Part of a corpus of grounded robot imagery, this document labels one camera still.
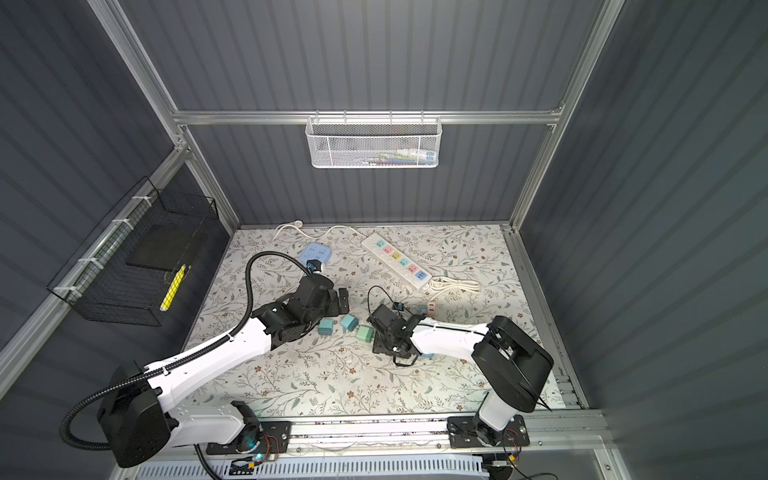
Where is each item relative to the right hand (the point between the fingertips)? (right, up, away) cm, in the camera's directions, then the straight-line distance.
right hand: (384, 348), depth 88 cm
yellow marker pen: (-49, +21, -18) cm, 56 cm away
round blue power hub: (-26, +29, +21) cm, 45 cm away
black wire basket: (-61, +25, -15) cm, 68 cm away
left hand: (-14, +17, -6) cm, 23 cm away
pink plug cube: (+14, +11, +1) cm, 18 cm away
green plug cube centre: (-6, +4, +1) cm, 7 cm away
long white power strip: (+4, +26, +18) cm, 32 cm away
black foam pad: (-56, +30, -12) cm, 65 cm away
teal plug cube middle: (-11, +7, +3) cm, 13 cm away
